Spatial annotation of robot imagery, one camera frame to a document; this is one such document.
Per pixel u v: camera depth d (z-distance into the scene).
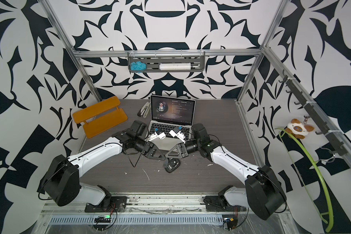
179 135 0.69
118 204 0.75
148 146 0.64
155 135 0.70
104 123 1.04
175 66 0.90
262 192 0.41
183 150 0.64
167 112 1.00
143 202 0.76
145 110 1.10
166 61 0.93
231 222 0.71
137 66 0.92
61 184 0.42
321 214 0.54
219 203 0.67
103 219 0.73
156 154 0.67
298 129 0.60
